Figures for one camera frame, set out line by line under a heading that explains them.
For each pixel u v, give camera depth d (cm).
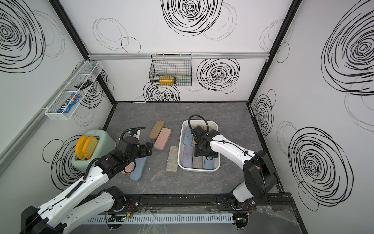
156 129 98
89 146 72
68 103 67
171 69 99
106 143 81
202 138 61
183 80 87
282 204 74
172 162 85
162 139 97
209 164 85
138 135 71
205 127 78
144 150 69
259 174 43
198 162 85
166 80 87
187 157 86
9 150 52
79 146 71
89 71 82
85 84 79
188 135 97
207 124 79
